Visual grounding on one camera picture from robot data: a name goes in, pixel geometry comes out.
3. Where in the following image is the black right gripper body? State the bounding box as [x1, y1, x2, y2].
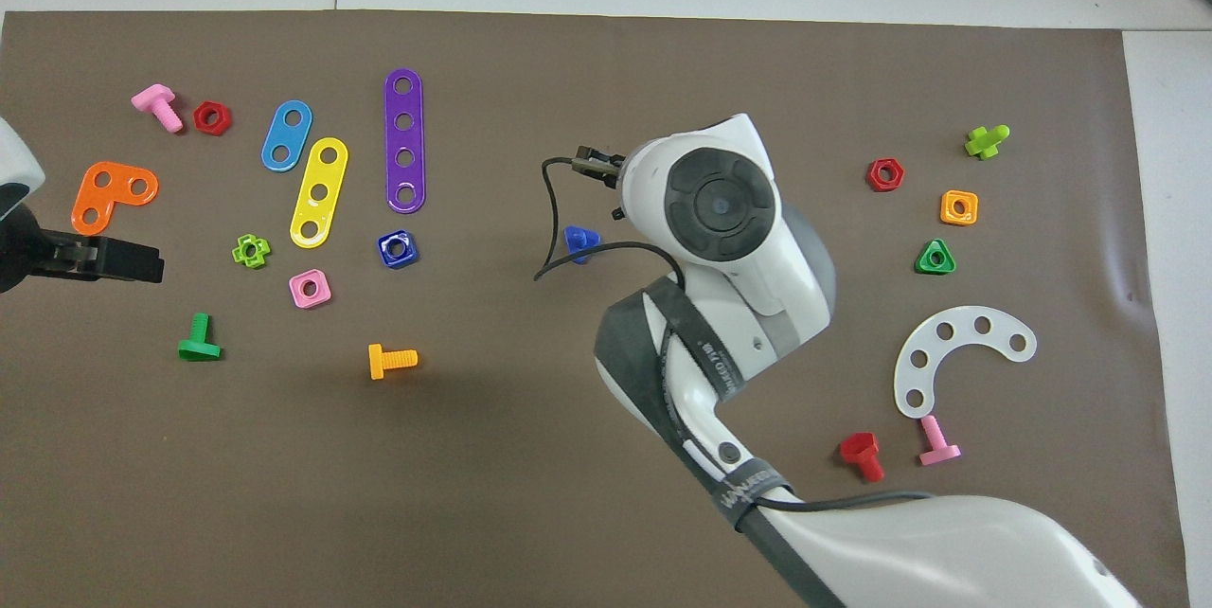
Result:
[572, 145, 629, 221]

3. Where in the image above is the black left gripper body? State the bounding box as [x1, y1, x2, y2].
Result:
[0, 210, 103, 295]

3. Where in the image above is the blue square plastic nut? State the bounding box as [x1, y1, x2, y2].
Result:
[376, 229, 419, 270]

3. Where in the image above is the dark green plastic screw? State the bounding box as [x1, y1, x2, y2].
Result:
[177, 313, 224, 363]

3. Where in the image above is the pink plastic screw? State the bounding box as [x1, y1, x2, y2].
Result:
[918, 415, 963, 468]
[131, 83, 185, 134]

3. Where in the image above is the pink square plastic nut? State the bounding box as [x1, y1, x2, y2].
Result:
[288, 269, 333, 310]

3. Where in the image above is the orange plastic screw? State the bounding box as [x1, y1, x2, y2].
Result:
[368, 344, 419, 381]

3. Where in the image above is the green triangle plastic nut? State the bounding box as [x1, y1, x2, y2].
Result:
[914, 238, 957, 276]

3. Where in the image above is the orange square plastic nut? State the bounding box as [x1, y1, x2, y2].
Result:
[939, 189, 979, 226]

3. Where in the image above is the red hexagon-head plastic screw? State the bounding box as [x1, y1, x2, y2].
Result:
[839, 432, 886, 484]

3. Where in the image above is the lime cross-head plastic screw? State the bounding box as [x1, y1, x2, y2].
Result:
[964, 124, 1011, 161]

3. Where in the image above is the orange angled three-hole plate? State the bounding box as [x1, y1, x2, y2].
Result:
[71, 161, 160, 237]

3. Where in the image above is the purple four-hole plastic plate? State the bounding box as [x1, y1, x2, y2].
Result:
[383, 68, 427, 214]

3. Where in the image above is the blue two-hole plastic plate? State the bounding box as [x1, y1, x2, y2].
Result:
[261, 100, 313, 173]

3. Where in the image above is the yellow three-hole plastic plate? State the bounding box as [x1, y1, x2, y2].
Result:
[289, 137, 349, 250]

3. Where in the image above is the brown table mat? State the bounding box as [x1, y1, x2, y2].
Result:
[0, 9, 1192, 608]

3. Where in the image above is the white curved five-hole plate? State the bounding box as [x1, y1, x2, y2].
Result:
[893, 306, 1039, 420]

